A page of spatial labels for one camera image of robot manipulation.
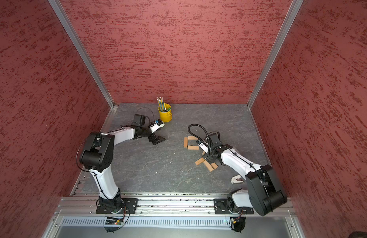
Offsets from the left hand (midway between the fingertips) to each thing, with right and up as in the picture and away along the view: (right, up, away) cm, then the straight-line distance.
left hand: (161, 135), depth 97 cm
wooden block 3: (+22, -8, -2) cm, 23 cm away
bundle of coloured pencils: (-1, +22, +5) cm, 23 cm away
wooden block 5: (+34, -18, -10) cm, 40 cm away
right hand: (+33, -11, -7) cm, 35 cm away
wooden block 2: (+21, -2, +3) cm, 22 cm away
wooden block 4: (+26, -15, -8) cm, 31 cm away
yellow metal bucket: (+2, +13, +7) cm, 15 cm away
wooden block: (+17, -5, 0) cm, 17 cm away
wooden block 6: (+31, -18, -10) cm, 37 cm away
